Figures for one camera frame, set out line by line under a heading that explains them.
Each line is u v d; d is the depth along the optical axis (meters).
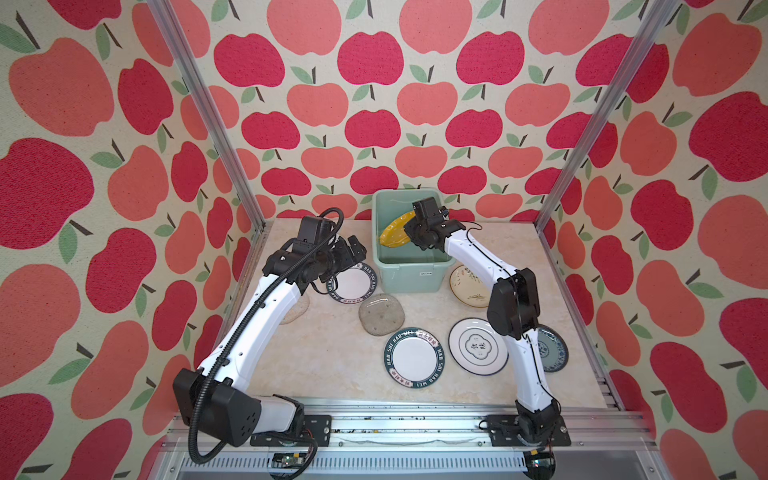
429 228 0.75
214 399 0.38
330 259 0.64
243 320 0.44
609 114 0.87
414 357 0.87
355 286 1.02
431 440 0.74
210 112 0.88
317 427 0.75
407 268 0.86
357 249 0.75
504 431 0.73
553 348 0.89
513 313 0.59
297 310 0.96
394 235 1.06
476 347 0.88
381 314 0.96
